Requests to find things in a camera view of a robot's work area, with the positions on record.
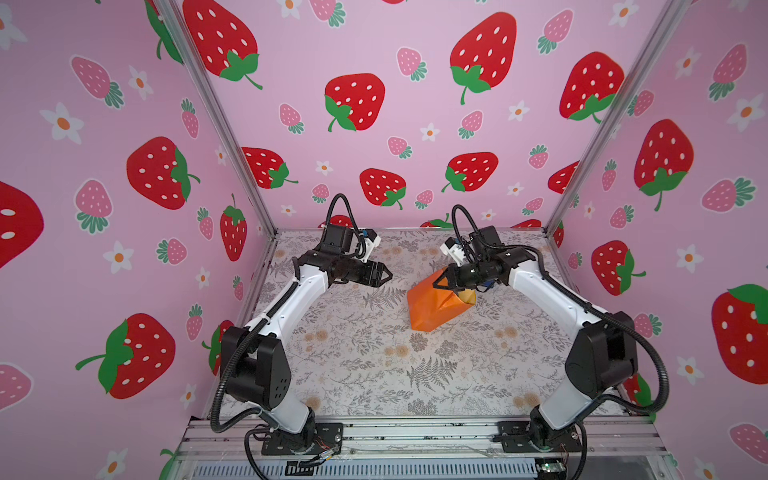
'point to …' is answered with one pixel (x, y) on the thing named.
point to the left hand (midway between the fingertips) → (384, 273)
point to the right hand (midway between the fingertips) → (429, 288)
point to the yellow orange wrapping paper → (430, 306)
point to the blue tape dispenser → (489, 283)
